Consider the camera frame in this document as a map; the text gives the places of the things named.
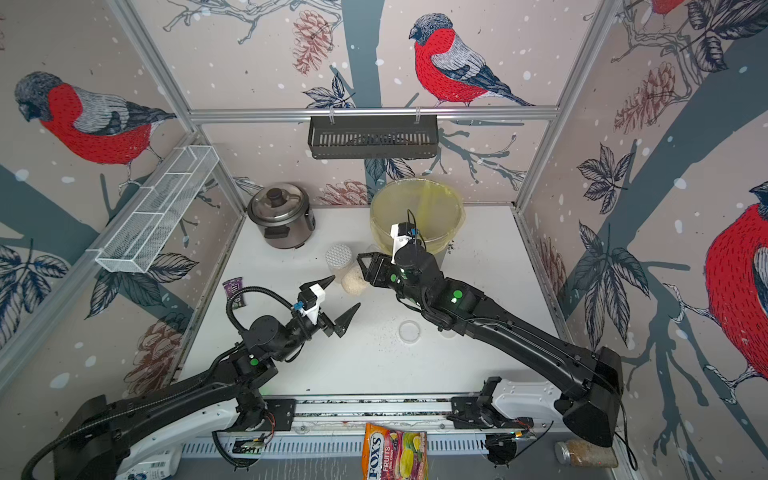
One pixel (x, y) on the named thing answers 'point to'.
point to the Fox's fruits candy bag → (394, 455)
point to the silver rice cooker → (283, 215)
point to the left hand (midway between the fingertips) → (348, 286)
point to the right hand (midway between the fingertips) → (364, 256)
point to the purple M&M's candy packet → (233, 286)
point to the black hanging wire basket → (375, 138)
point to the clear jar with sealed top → (338, 258)
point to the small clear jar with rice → (353, 281)
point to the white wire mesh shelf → (142, 229)
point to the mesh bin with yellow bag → (435, 208)
